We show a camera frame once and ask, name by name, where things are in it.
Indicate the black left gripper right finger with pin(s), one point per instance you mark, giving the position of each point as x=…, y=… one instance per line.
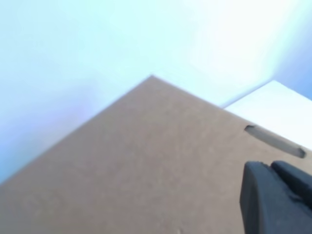
x=298, y=181

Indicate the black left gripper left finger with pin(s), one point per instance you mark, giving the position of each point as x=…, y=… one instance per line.
x=268, y=206

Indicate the cardboard drawer with window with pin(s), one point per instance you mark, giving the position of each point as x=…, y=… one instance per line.
x=157, y=161

